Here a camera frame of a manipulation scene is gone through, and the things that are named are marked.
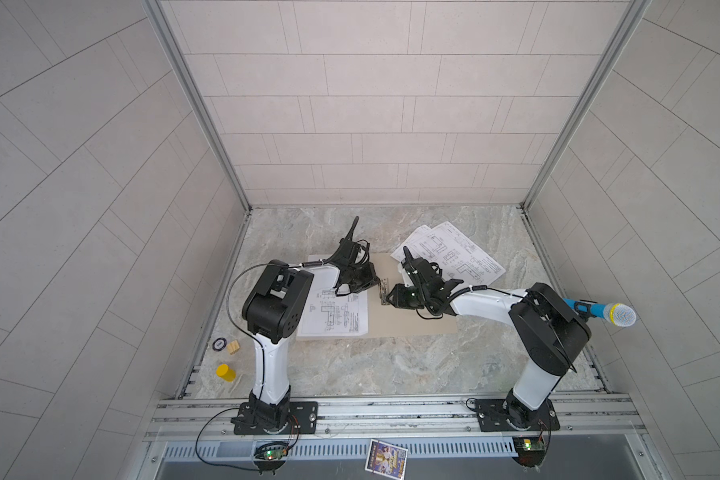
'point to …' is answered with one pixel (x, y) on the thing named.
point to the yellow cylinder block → (226, 372)
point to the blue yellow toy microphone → (615, 313)
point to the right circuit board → (530, 450)
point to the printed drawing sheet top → (330, 314)
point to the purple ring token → (219, 344)
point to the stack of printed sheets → (453, 252)
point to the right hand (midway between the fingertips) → (386, 300)
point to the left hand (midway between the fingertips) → (388, 275)
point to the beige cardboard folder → (386, 319)
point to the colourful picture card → (387, 459)
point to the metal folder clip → (384, 291)
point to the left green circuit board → (272, 451)
